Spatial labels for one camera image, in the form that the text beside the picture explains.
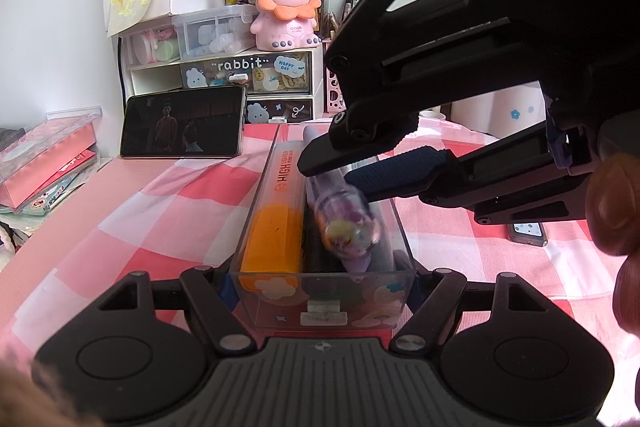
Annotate clear plastic storage containers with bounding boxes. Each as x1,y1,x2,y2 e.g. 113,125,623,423
122,4,259,68

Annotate pink mesh pen holder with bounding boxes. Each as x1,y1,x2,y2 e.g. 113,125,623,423
323,38,347,116

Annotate pink lion toy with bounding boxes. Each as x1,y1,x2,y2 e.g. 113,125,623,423
249,0,324,52

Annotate clear plastic pencil box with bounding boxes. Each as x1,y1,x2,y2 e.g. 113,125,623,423
227,123,417,331

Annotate orange highlighter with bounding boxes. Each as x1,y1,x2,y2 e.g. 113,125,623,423
240,137,307,276

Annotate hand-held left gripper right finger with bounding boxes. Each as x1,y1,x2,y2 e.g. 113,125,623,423
389,269,548,356

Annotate white desktop drawer organizer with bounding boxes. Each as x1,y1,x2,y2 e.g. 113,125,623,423
120,47,326,128

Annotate black small box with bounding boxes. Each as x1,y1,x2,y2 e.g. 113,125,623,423
120,85,247,159

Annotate bunch of slim dark pens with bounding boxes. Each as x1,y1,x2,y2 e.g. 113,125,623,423
325,0,364,40

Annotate pink checkered tablecloth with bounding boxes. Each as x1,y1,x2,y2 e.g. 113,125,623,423
10,114,640,348

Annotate purple pen with charm top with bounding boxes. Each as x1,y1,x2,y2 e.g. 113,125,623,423
302,124,385,266

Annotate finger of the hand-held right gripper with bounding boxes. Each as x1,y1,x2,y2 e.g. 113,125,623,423
345,119,594,226
297,0,541,176

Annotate person's right hand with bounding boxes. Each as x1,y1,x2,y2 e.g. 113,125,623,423
584,151,640,334

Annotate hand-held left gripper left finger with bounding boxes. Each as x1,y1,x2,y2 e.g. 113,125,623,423
99,266,257,356

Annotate dirty white eraser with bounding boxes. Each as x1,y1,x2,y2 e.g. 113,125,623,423
507,221,549,248

